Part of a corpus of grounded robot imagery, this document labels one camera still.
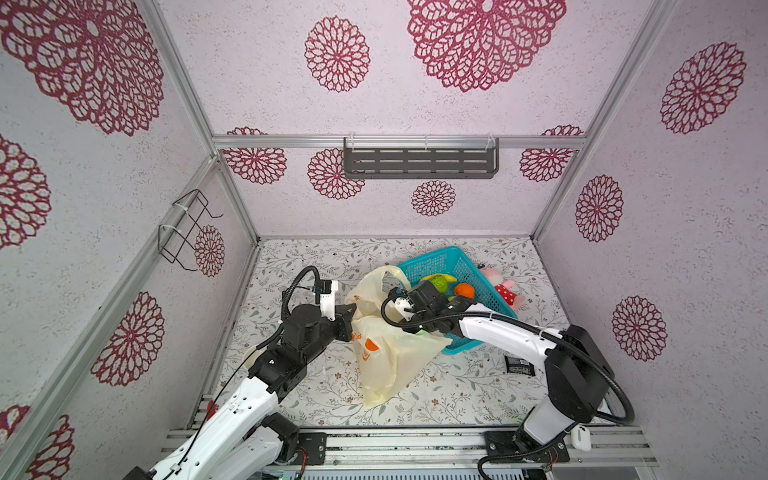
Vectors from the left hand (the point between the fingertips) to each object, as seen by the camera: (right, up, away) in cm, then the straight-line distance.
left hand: (355, 311), depth 75 cm
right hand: (+11, -6, +9) cm, 15 cm away
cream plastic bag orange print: (+8, -11, -1) cm, 14 cm away
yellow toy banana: (+24, +8, +26) cm, 36 cm away
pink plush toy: (+47, +4, +23) cm, 52 cm away
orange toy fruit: (+34, +3, +24) cm, 42 cm away
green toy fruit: (+27, +6, +24) cm, 37 cm away
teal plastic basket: (+31, +13, +31) cm, 46 cm away
